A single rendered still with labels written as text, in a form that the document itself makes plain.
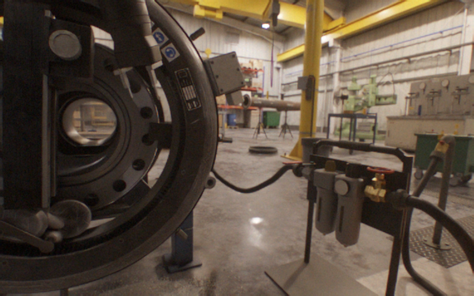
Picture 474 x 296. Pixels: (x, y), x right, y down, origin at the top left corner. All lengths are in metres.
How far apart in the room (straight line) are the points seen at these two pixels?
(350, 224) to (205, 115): 0.58
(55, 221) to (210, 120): 0.42
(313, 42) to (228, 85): 3.56
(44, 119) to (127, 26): 0.25
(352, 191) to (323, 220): 0.18
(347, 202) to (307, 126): 3.21
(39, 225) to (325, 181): 0.80
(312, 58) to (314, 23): 0.53
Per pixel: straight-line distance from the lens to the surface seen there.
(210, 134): 0.63
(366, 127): 11.38
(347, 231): 0.88
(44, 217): 0.65
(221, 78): 0.68
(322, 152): 3.05
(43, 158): 0.58
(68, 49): 0.50
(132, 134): 0.71
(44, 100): 0.58
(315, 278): 1.12
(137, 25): 0.47
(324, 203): 0.91
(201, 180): 0.64
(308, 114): 4.00
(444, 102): 7.01
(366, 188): 0.82
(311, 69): 4.08
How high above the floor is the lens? 0.64
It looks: 7 degrees down
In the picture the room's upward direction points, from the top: 2 degrees clockwise
